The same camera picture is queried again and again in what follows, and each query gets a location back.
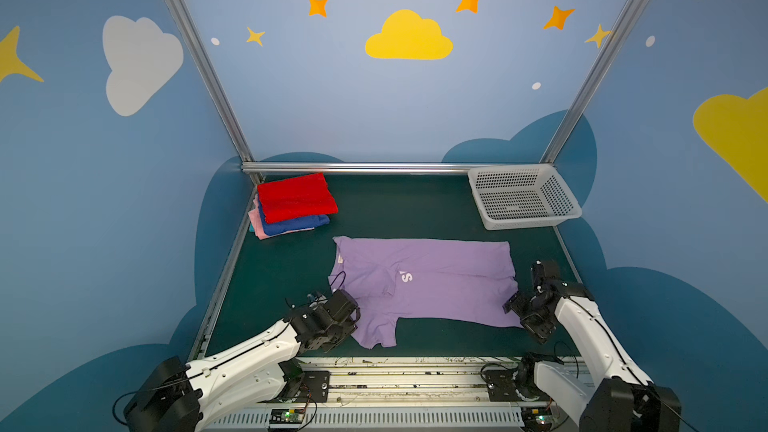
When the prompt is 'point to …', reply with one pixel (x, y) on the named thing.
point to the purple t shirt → (466, 282)
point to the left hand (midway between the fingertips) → (358, 331)
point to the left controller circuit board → (287, 416)
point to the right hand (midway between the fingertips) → (520, 315)
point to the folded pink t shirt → (256, 220)
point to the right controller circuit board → (536, 418)
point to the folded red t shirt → (296, 198)
